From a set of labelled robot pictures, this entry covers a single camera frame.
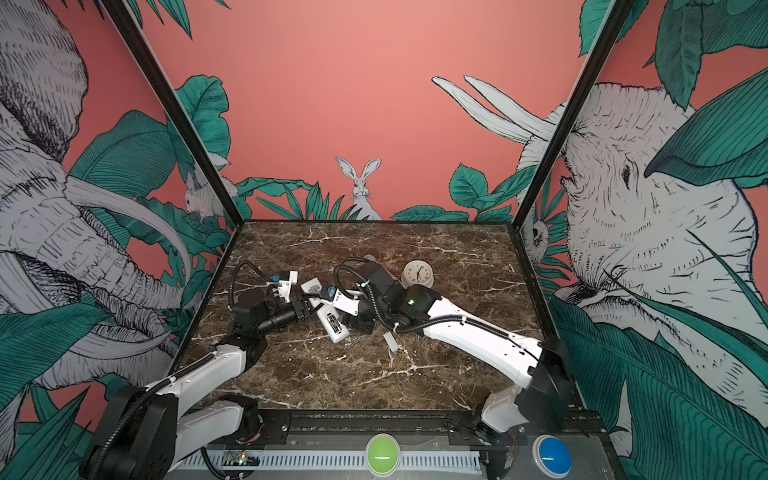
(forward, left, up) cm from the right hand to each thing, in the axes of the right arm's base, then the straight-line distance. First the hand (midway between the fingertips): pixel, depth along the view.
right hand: (338, 307), depth 70 cm
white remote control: (+2, +4, -7) cm, 9 cm away
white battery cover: (+1, -12, -24) cm, 27 cm away
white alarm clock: (+24, -21, -20) cm, 38 cm away
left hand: (+6, +4, -5) cm, 8 cm away
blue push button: (-27, -52, -23) cm, 63 cm away
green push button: (-28, -11, -22) cm, 37 cm away
